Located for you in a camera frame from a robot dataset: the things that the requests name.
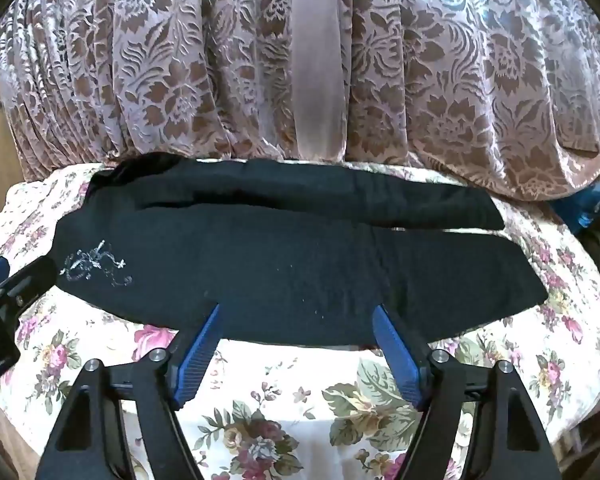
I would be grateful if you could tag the black pants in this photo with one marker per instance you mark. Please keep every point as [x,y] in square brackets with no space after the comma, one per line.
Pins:
[292,254]

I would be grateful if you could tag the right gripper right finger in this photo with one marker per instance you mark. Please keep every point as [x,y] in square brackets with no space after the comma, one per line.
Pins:
[507,439]

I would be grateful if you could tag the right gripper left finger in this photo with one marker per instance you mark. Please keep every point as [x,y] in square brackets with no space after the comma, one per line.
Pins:
[88,440]

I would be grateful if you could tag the brown floral curtain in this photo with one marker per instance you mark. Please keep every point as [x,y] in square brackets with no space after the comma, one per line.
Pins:
[504,94]

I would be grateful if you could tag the floral bed sheet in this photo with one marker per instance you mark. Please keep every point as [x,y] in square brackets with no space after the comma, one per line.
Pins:
[270,412]

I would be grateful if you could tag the blue object by curtain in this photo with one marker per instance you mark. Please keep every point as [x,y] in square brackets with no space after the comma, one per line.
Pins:
[580,209]

